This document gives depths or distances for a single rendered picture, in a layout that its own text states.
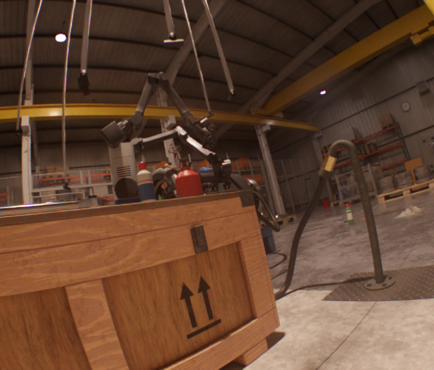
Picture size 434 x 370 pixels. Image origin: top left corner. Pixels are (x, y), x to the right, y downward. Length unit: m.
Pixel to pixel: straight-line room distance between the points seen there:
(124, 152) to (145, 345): 1.36
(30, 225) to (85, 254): 0.11
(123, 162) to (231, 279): 1.22
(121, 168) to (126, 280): 1.24
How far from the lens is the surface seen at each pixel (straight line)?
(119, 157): 1.71
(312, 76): 13.87
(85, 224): 0.48
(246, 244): 0.68
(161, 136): 2.01
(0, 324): 0.51
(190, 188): 0.73
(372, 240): 1.02
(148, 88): 1.77
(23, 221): 0.47
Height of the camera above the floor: 0.40
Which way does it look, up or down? 9 degrees up
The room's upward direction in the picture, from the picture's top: 13 degrees counter-clockwise
